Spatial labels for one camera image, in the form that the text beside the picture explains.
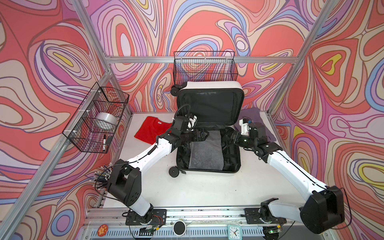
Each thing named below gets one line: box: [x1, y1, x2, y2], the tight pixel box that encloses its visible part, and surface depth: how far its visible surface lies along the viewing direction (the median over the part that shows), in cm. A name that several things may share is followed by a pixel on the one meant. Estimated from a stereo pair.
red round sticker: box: [97, 224, 109, 237], surface depth 72 cm
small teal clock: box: [227, 224, 242, 240], surface depth 69 cm
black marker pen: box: [103, 134, 106, 152], surface depth 74 cm
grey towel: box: [188, 130, 224, 171], surface depth 90 cm
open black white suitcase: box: [169, 81, 245, 178], surface depth 85 cm
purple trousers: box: [235, 107, 277, 142], surface depth 110 cm
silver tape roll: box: [95, 112, 118, 130], surface depth 74 cm
